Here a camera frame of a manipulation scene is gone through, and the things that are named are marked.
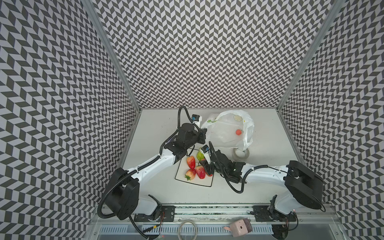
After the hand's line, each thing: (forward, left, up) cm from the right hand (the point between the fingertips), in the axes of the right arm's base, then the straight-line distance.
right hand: (203, 163), depth 83 cm
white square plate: (0, +12, -5) cm, 13 cm away
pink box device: (-30, -15, +1) cm, 34 cm away
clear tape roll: (+5, -22, -5) cm, 23 cm away
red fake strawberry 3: (-6, +7, -2) cm, 9 cm away
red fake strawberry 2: (-4, +1, -2) cm, 5 cm away
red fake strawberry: (+2, +7, -2) cm, 8 cm away
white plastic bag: (+30, -23, -8) cm, 38 cm away
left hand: (+13, -3, +14) cm, 19 cm away
